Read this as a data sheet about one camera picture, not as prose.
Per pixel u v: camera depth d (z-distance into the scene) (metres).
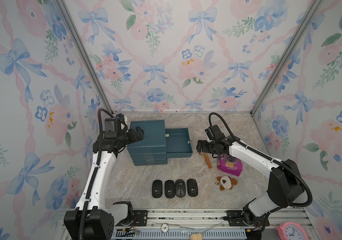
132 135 0.68
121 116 0.68
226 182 0.83
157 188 0.82
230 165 0.86
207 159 0.95
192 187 0.82
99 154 0.47
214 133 0.68
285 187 0.43
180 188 0.82
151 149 0.76
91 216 0.37
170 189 0.82
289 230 0.69
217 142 0.66
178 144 0.97
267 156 0.49
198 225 0.73
